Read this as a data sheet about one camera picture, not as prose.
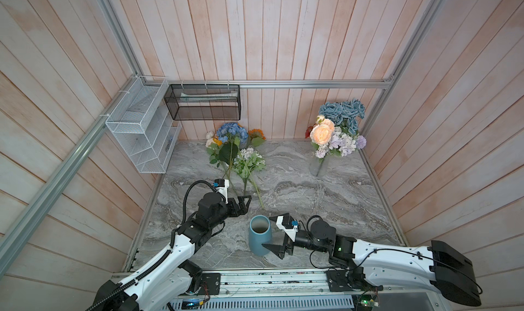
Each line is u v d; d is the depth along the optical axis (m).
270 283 0.75
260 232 0.65
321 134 0.70
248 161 1.03
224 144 1.10
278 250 0.61
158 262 0.47
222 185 0.70
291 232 0.61
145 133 0.72
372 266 0.53
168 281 0.57
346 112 0.80
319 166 1.01
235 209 0.70
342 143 0.80
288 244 0.61
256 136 1.18
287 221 0.58
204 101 1.05
